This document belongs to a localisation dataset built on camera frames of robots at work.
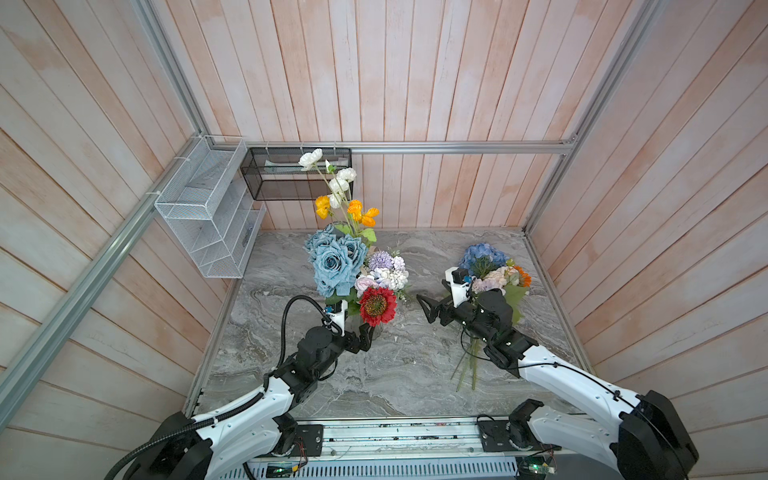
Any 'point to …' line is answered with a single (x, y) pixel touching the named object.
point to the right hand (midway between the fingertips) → (431, 287)
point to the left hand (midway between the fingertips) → (363, 321)
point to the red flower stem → (377, 305)
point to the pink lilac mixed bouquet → (385, 271)
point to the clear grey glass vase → (379, 331)
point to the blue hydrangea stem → (480, 258)
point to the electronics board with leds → (533, 468)
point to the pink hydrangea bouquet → (514, 284)
